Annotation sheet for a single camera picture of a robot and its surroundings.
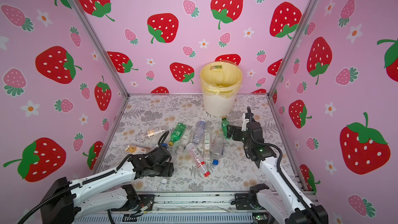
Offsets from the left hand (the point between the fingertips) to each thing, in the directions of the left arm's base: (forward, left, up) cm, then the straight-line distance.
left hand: (170, 170), depth 81 cm
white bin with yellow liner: (+60, -29, +12) cm, 68 cm away
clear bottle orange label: (+23, +13, +2) cm, 27 cm away
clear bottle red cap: (+6, -15, +2) cm, 16 cm away
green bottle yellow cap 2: (+21, -2, +3) cm, 21 cm away
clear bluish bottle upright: (+28, -15, -2) cm, 32 cm away
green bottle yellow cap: (+29, -31, +2) cm, 43 cm away
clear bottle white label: (+18, -7, +3) cm, 19 cm away
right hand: (+18, -34, +16) cm, 42 cm away
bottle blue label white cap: (-5, +2, 0) cm, 6 cm away
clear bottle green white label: (+14, -20, +2) cm, 24 cm away
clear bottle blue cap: (+17, -26, -3) cm, 32 cm away
